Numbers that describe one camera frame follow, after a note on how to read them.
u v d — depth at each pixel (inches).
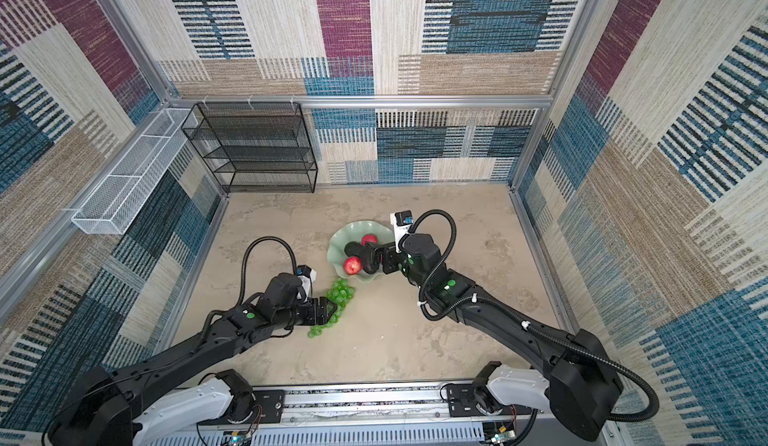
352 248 38.7
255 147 43.5
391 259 26.7
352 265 36.1
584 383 15.8
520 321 18.3
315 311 28.6
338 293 33.9
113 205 27.9
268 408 28.8
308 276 30.6
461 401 28.7
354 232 40.0
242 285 27.0
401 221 25.9
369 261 35.7
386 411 28.8
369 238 39.5
